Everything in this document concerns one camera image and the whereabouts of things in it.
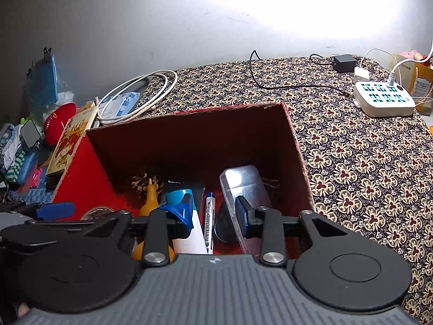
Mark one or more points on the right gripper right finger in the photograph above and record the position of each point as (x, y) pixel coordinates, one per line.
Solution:
(265, 223)

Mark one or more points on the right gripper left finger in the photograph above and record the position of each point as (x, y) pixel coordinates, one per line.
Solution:
(161, 228)

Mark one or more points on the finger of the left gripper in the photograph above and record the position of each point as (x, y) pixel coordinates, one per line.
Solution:
(48, 212)

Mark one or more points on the white bottle blue cap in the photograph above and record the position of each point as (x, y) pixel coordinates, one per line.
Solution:
(182, 206)

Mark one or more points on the clear plastic case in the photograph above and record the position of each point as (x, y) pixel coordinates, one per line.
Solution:
(246, 182)

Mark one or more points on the clear tape roll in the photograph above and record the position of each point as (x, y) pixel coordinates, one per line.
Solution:
(97, 212)

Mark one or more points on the white blue whiteboard marker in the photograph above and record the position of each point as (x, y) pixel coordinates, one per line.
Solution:
(209, 219)

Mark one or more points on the pine cone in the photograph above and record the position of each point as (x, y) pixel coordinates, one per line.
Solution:
(139, 184)

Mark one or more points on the black object in box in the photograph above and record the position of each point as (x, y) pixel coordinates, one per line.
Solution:
(223, 227)

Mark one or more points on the red cardboard storage box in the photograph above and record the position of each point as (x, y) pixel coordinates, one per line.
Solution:
(187, 147)

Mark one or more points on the red round plush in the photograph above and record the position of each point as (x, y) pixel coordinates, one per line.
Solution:
(55, 123)

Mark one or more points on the yellow illustrated book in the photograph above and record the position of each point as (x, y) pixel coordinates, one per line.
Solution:
(72, 132)

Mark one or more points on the floral patterned tablecloth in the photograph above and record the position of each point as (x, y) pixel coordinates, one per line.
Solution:
(374, 176)

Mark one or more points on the blue standing pouch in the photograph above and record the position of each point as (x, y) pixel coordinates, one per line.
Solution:
(42, 81)

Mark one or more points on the white power strip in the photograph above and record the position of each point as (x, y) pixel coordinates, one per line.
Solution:
(379, 100)

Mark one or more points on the white usb charger plug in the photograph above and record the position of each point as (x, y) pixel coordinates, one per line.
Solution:
(361, 75)

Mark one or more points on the black power adapter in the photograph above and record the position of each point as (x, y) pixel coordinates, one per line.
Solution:
(344, 63)

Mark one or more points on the gold paper gift bag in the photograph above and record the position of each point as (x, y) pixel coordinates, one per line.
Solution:
(416, 78)

